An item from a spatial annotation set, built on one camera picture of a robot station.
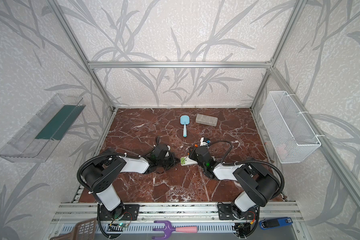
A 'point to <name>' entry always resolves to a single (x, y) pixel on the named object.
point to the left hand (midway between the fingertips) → (182, 156)
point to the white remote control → (186, 161)
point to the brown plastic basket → (85, 230)
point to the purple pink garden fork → (169, 229)
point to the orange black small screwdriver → (196, 145)
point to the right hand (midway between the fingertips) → (189, 144)
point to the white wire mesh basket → (291, 134)
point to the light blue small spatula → (184, 120)
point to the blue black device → (272, 223)
